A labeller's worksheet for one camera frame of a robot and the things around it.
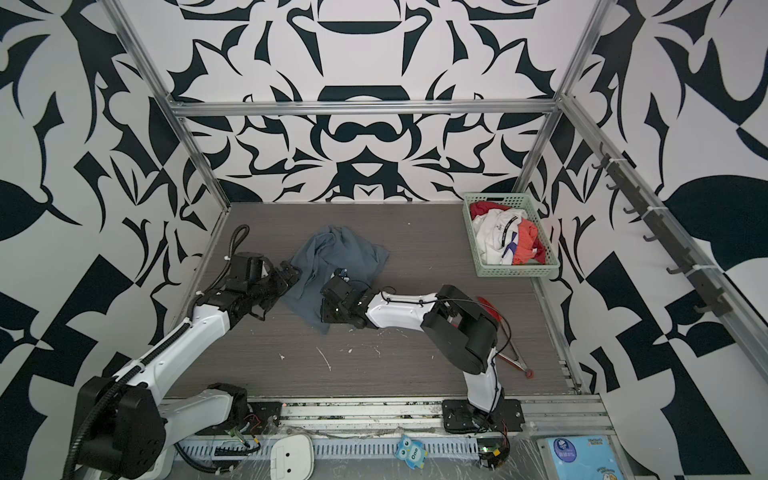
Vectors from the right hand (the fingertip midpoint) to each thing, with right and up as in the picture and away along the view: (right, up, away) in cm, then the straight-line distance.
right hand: (322, 311), depth 87 cm
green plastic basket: (+69, +34, +28) cm, 82 cm away
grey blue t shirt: (0, +17, +16) cm, 24 cm away
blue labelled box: (+60, -26, -22) cm, 69 cm away
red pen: (+54, -14, -6) cm, 56 cm away
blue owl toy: (+24, -27, -18) cm, 40 cm away
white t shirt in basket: (+55, +22, +13) cm, 61 cm away
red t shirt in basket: (+65, +18, +12) cm, 69 cm away
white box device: (-2, -28, -20) cm, 34 cm away
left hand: (-7, +11, -2) cm, 13 cm away
